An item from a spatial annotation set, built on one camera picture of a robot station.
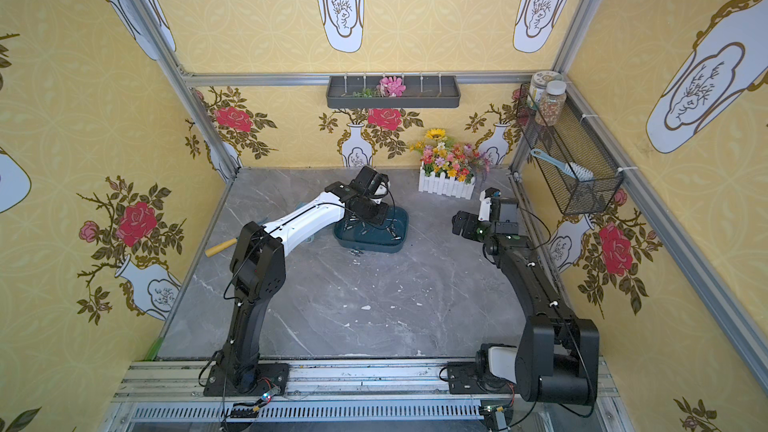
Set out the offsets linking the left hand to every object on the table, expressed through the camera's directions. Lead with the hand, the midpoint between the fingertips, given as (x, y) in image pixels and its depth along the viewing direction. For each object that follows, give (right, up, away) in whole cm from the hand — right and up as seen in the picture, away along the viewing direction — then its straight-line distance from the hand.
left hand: (373, 210), depth 96 cm
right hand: (+30, -2, -8) cm, 32 cm away
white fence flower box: (+25, +14, +6) cm, 29 cm away
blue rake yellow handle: (-53, -13, +1) cm, 55 cm away
